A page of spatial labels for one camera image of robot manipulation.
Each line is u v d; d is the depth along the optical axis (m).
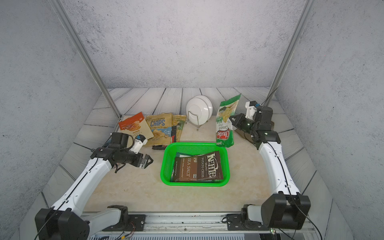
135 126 1.14
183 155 0.96
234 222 0.73
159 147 1.02
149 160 0.75
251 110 0.68
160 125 1.11
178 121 1.15
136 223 0.73
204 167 0.87
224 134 0.80
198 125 1.11
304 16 0.73
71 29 0.76
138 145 0.73
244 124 0.67
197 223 0.74
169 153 0.91
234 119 0.74
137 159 0.70
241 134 0.68
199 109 1.04
